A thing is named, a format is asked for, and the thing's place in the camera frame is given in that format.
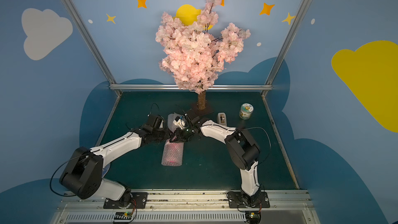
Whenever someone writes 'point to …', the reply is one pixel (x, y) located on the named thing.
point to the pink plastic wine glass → (173, 153)
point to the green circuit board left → (123, 215)
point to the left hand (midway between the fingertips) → (173, 132)
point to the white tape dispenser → (222, 118)
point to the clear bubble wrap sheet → (170, 118)
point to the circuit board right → (253, 216)
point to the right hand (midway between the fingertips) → (174, 139)
